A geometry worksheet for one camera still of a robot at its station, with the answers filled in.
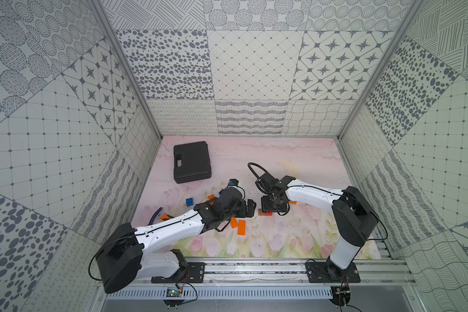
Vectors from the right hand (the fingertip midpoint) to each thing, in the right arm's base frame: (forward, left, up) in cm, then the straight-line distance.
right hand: (271, 210), depth 88 cm
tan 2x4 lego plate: (0, +5, -2) cm, 6 cm away
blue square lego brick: (+4, +39, 0) cm, 40 cm away
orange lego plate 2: (-7, +14, -2) cm, 16 cm away
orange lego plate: (-6, +17, -1) cm, 18 cm away
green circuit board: (-32, +39, -4) cm, 50 cm away
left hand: (-4, +9, +10) cm, 14 cm away
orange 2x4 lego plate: (-4, -6, +16) cm, 18 cm away
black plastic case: (+26, +42, +3) cm, 49 cm away
